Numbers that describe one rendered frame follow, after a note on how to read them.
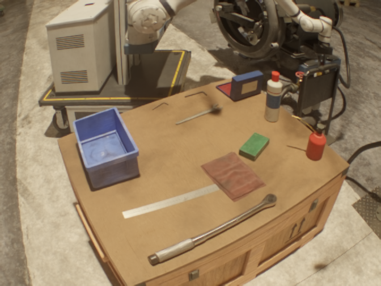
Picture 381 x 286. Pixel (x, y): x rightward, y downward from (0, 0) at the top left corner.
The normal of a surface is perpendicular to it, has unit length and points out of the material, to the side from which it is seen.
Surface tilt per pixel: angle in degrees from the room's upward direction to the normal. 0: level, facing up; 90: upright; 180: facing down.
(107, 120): 90
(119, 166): 90
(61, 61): 90
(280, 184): 0
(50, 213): 0
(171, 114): 0
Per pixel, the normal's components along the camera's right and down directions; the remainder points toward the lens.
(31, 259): 0.00, -0.77
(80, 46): -0.10, 0.63
